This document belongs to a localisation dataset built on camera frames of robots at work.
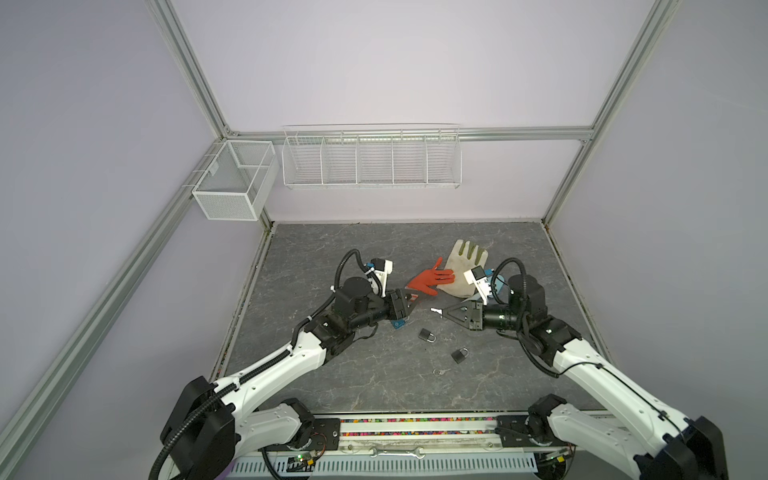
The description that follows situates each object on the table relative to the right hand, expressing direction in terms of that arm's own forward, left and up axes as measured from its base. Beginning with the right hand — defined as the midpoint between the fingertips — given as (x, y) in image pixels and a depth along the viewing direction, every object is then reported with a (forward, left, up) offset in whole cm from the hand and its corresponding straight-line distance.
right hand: (443, 316), depth 71 cm
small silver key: (+1, +1, +1) cm, 2 cm away
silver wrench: (-25, +7, -21) cm, 34 cm away
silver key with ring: (-6, 0, -21) cm, 22 cm away
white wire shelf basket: (+55, +18, +9) cm, 58 cm away
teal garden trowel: (+3, -9, +6) cm, 11 cm away
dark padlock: (-1, -7, -22) cm, 23 cm away
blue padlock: (+8, +11, -21) cm, 25 cm away
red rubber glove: (+23, +2, -19) cm, 30 cm away
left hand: (+4, +6, +1) cm, 7 cm away
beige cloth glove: (+32, -11, -22) cm, 40 cm away
